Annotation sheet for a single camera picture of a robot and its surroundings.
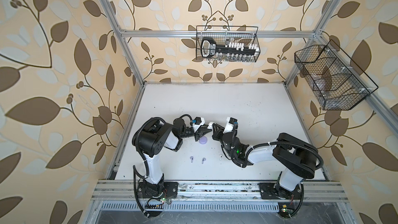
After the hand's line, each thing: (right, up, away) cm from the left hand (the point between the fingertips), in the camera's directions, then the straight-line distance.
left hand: (210, 127), depth 86 cm
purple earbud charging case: (-5, -8, +2) cm, 10 cm away
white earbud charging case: (0, +1, -1) cm, 1 cm away
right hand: (+1, +1, -1) cm, 2 cm away
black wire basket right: (+60, +24, -12) cm, 66 cm away
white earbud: (+5, -16, -2) cm, 17 cm away
